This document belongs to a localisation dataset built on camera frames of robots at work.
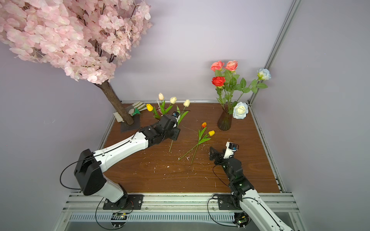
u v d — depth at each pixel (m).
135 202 0.74
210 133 0.98
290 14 0.73
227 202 0.72
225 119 0.93
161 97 0.84
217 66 0.81
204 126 1.03
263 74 0.80
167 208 0.73
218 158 0.72
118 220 0.72
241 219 0.70
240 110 0.69
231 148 0.70
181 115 0.84
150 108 0.77
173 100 0.83
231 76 0.81
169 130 0.64
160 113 0.90
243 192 0.58
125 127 1.04
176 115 0.72
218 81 0.78
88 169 0.42
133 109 1.14
